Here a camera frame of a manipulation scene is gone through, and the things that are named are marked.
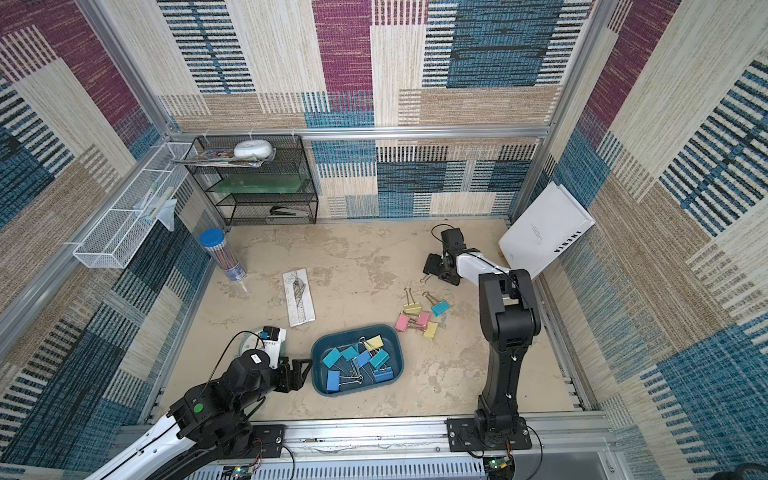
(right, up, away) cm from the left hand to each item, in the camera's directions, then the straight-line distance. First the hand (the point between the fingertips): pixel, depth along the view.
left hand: (302, 360), depth 78 cm
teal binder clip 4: (+38, +10, +19) cm, 43 cm away
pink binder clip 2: (+33, +7, +14) cm, 36 cm away
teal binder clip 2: (+11, -1, +7) cm, 13 cm away
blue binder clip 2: (+15, -2, +7) cm, 17 cm away
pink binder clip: (+26, +6, +14) cm, 30 cm away
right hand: (+38, +22, +25) cm, 51 cm away
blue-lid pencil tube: (-29, +31, +12) cm, 44 cm away
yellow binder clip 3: (+34, +5, +12) cm, 37 cm away
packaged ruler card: (-7, +13, +21) cm, 26 cm away
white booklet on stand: (+71, +36, +13) cm, 81 cm away
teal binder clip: (+6, -2, +7) cm, 10 cm away
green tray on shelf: (-19, +50, +20) cm, 57 cm away
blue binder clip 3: (+8, -7, +4) cm, 11 cm away
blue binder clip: (+21, -5, +5) cm, 22 cm away
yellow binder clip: (+17, +1, +9) cm, 20 cm away
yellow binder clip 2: (+30, +10, +19) cm, 37 cm away
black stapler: (-16, +42, +31) cm, 55 cm away
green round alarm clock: (-7, +9, -11) cm, 16 cm away
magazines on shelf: (-29, +57, +15) cm, 65 cm away
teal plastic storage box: (+13, -2, +6) cm, 14 cm away
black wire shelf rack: (-31, +44, +42) cm, 68 cm away
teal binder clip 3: (+20, -2, +6) cm, 21 cm away
